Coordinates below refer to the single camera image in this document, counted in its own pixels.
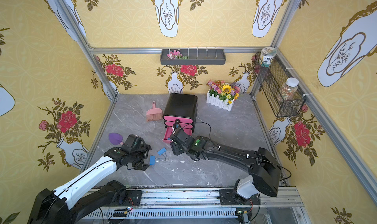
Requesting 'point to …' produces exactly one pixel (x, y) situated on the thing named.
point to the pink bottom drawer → (167, 133)
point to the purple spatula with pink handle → (115, 138)
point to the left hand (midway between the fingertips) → (149, 152)
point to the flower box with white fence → (222, 94)
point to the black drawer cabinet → (181, 105)
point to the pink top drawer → (182, 120)
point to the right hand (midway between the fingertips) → (179, 139)
